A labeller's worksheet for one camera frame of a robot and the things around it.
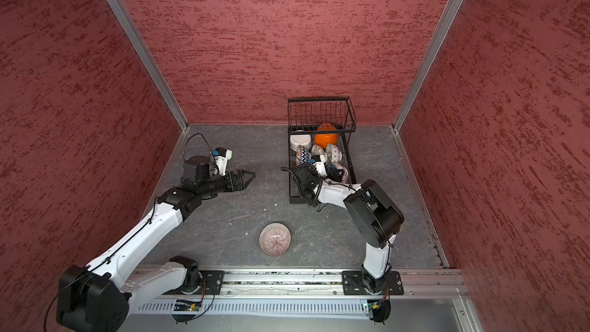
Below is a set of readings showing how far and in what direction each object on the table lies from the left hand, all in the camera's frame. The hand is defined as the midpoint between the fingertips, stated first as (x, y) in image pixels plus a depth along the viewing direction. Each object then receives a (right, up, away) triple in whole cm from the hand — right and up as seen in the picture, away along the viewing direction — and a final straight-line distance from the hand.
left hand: (247, 180), depth 80 cm
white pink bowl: (+21, +15, +26) cm, 36 cm away
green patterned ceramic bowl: (+33, +8, +17) cm, 38 cm away
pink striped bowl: (+9, -23, +3) cm, 25 cm away
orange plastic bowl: (+31, +15, +26) cm, 43 cm away
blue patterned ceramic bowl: (+33, +4, +10) cm, 34 cm away
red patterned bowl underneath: (+27, +10, +18) cm, 34 cm away
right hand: (+35, 0, +10) cm, 37 cm away
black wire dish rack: (+21, +29, +41) cm, 55 cm away
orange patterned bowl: (+18, +9, +26) cm, 33 cm away
